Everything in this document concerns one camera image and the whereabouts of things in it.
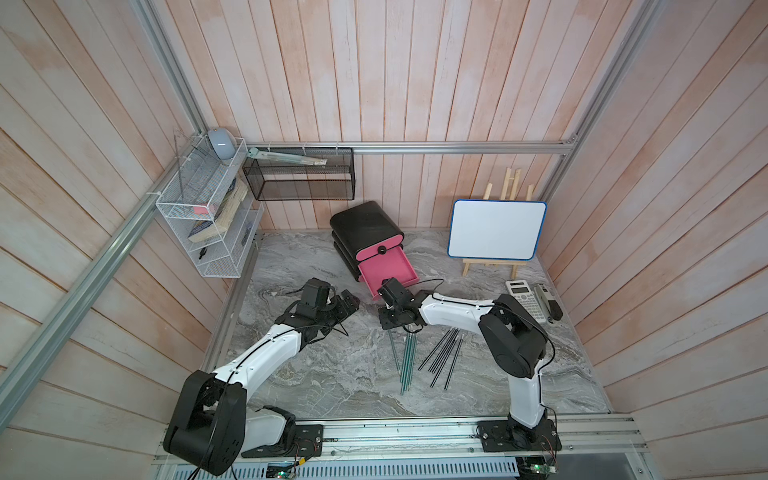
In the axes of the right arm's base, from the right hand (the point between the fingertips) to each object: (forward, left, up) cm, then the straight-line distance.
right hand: (384, 317), depth 96 cm
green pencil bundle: (-15, -7, 0) cm, 16 cm away
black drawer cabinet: (+43, +12, -2) cm, 45 cm away
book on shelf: (+12, +44, +33) cm, 56 cm away
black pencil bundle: (-13, -17, -1) cm, 21 cm away
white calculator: (+11, -48, 0) cm, 49 cm away
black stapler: (+2, -54, +3) cm, 54 cm away
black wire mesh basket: (+43, +39, +23) cm, 62 cm away
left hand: (-3, +10, +9) cm, 14 cm away
